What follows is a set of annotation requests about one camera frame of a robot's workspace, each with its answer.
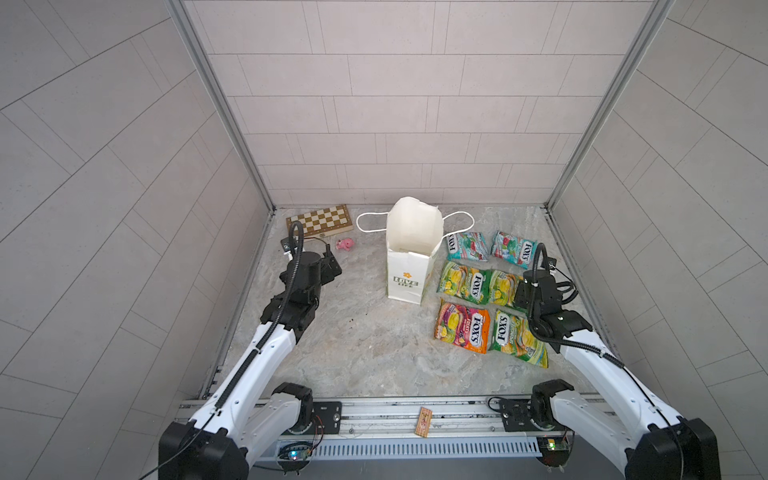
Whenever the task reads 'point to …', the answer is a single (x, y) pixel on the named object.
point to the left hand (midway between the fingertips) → (324, 253)
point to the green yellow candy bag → (511, 334)
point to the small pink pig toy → (347, 244)
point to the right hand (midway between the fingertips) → (529, 284)
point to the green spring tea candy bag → (466, 282)
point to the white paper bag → (414, 236)
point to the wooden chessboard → (323, 222)
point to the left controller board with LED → (294, 457)
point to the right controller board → (554, 449)
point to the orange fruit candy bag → (463, 326)
